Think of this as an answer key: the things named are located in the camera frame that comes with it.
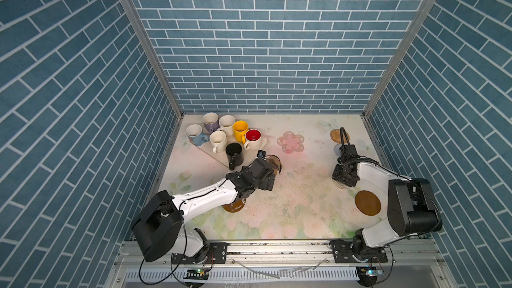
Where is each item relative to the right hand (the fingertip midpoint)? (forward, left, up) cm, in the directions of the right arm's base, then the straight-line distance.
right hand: (339, 178), depth 94 cm
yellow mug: (+21, +51, +8) cm, 56 cm away
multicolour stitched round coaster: (-5, +1, +3) cm, 6 cm away
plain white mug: (+12, +61, +7) cm, 63 cm away
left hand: (-7, +34, +9) cm, 36 cm away
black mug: (+6, +51, +6) cm, 52 cm away
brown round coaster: (-18, +47, +1) cm, 50 cm away
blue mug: (+12, +72, +11) cm, 74 cm away
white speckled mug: (+25, +59, +7) cm, 65 cm away
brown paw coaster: (+5, +31, +1) cm, 32 cm away
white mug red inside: (+18, +44, +5) cm, 47 cm away
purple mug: (+25, +68, +8) cm, 73 cm away
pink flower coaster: (+20, +23, 0) cm, 30 cm away
